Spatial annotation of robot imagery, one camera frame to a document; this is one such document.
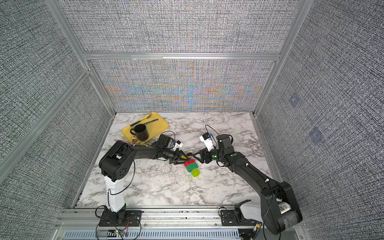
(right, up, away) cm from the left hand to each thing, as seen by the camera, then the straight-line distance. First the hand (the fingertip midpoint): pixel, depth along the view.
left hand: (189, 160), depth 89 cm
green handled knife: (-30, +24, +24) cm, 45 cm away
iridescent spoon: (-37, +12, +12) cm, 41 cm away
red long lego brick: (0, -2, +1) cm, 2 cm away
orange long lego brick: (0, +1, +3) cm, 3 cm away
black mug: (-32, +17, +9) cm, 38 cm away
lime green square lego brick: (+3, -6, -3) cm, 8 cm away
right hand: (+4, +7, -7) cm, 11 cm away
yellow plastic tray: (-26, +22, +24) cm, 42 cm away
